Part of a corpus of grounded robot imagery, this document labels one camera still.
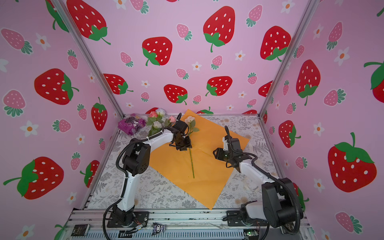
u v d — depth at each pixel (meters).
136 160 0.58
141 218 0.74
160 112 1.18
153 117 1.16
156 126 1.10
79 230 0.70
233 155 0.69
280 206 0.42
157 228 0.69
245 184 0.85
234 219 0.73
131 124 1.07
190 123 1.12
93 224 0.73
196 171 0.91
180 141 0.87
